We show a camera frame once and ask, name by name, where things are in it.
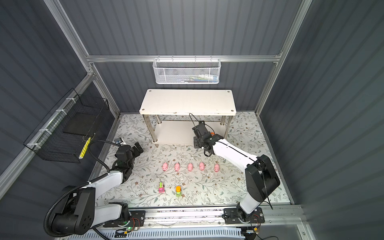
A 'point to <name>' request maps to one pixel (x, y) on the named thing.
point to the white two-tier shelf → (171, 114)
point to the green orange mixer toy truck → (178, 191)
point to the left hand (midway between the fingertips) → (131, 146)
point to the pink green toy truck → (161, 189)
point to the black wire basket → (61, 136)
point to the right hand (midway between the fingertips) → (200, 140)
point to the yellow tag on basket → (83, 152)
